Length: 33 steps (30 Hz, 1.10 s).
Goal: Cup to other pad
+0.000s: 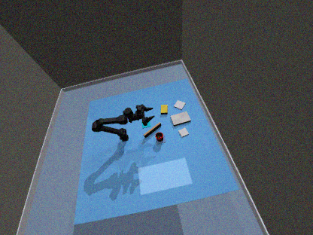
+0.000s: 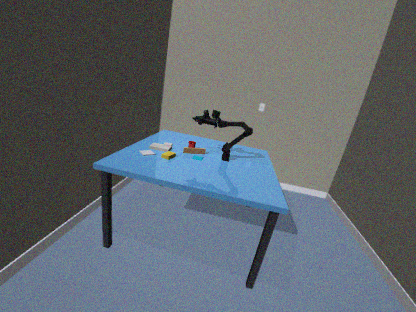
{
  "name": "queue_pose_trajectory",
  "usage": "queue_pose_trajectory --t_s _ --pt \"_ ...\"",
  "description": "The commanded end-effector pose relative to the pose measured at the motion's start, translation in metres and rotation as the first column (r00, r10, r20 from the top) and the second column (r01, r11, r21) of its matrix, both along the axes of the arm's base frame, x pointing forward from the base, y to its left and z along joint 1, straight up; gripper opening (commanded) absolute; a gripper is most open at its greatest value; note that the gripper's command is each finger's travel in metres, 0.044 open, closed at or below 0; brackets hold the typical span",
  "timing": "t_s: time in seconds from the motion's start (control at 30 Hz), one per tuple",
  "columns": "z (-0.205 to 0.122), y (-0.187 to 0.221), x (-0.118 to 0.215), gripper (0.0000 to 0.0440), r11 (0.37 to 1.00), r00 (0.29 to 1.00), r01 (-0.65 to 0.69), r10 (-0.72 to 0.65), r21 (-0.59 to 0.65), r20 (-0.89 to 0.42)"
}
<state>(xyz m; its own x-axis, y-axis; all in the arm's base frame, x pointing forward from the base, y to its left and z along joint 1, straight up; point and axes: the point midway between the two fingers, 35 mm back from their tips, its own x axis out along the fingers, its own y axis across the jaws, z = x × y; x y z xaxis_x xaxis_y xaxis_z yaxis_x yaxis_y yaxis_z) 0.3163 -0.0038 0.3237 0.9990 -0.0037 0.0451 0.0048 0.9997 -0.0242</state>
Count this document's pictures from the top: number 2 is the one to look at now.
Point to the yellow flat block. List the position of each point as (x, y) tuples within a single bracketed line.
[(168, 155)]

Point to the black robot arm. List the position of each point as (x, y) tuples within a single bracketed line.
[(226, 147)]

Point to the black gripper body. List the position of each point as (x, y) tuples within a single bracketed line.
[(203, 120)]

